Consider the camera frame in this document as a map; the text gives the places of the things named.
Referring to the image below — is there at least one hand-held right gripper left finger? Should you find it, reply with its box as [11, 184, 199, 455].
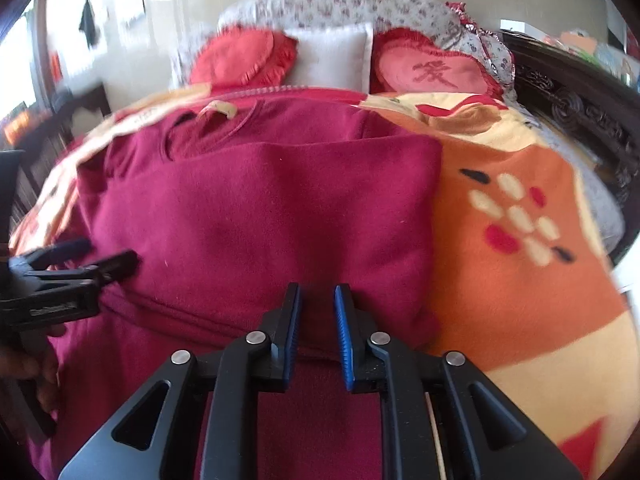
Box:
[57, 282, 303, 480]

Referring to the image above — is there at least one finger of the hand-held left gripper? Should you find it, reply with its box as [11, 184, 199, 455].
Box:
[22, 250, 138, 293]
[10, 237, 93, 273]

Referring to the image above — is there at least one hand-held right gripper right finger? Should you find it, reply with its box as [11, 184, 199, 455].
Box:
[334, 284, 583, 480]

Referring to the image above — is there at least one maroon sweater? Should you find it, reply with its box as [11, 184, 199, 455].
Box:
[27, 100, 443, 480]

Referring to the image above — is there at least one person's left hand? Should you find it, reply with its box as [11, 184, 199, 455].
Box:
[0, 325, 66, 413]

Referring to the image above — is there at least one dark wooden side table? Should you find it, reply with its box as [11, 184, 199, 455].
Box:
[0, 85, 111, 221]

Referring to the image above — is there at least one orange printed blanket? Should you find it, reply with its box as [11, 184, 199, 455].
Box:
[10, 85, 636, 480]

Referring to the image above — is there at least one window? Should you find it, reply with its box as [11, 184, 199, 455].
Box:
[0, 10, 38, 116]

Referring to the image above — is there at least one dark hanging cloth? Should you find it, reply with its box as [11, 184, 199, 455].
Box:
[79, 0, 103, 48]

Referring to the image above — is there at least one red heart pillow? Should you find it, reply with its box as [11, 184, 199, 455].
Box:
[190, 27, 298, 88]
[372, 27, 503, 98]

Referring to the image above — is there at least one eye chart poster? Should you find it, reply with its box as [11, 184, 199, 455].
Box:
[120, 0, 147, 28]

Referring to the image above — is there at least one white pillow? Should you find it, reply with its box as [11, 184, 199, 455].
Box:
[285, 22, 375, 92]

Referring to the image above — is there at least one dark carved wooden cabinet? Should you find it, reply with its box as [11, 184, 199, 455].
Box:
[500, 30, 640, 266]

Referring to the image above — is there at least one floral bed cover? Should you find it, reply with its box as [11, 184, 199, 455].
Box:
[170, 0, 626, 251]

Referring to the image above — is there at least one red wrapped bundle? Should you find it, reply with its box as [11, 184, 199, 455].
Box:
[445, 1, 496, 36]

